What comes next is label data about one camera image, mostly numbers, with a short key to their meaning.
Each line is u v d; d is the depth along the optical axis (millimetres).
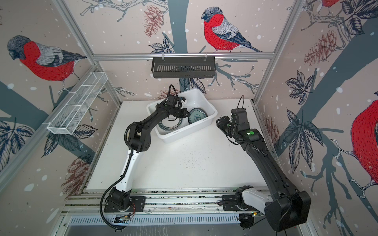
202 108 1093
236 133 553
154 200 763
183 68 1065
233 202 728
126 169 648
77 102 777
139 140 660
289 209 351
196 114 1074
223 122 676
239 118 562
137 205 730
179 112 949
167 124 997
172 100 898
